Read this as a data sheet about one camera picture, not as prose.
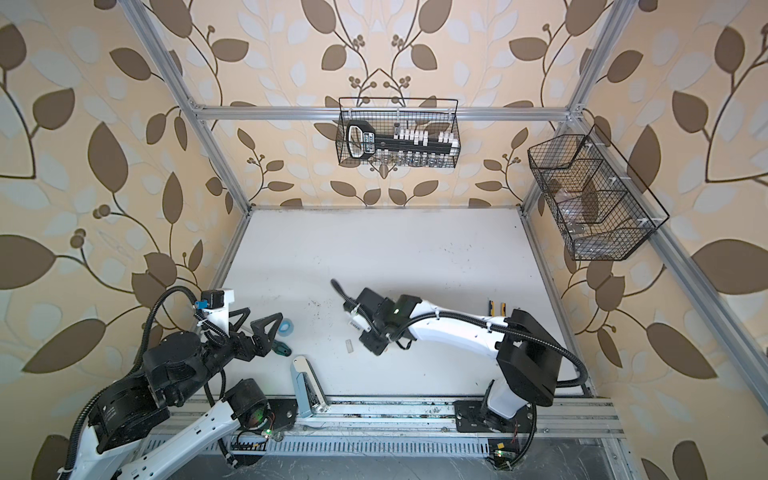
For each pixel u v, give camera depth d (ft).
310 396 2.47
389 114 2.98
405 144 2.71
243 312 2.13
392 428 2.42
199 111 2.98
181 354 1.44
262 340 1.81
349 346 2.83
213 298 1.70
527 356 1.40
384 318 1.98
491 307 3.05
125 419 1.34
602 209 2.40
